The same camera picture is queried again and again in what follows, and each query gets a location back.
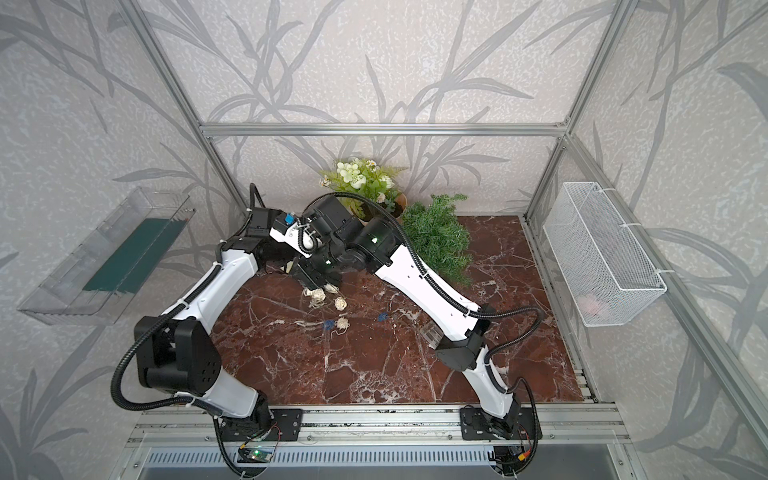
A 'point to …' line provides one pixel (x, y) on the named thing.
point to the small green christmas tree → (434, 227)
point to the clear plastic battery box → (432, 334)
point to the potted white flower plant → (372, 181)
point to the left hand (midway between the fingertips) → (308, 246)
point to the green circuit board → (254, 455)
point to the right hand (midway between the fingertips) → (290, 271)
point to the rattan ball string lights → (315, 297)
